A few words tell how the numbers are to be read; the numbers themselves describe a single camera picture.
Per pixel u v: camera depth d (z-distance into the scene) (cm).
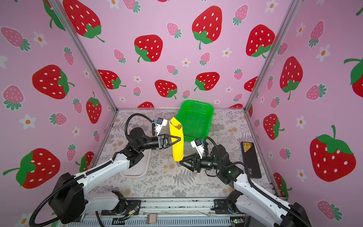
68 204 40
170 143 66
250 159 92
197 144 64
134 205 75
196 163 60
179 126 66
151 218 69
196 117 117
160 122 65
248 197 51
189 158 67
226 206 74
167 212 73
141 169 85
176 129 65
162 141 61
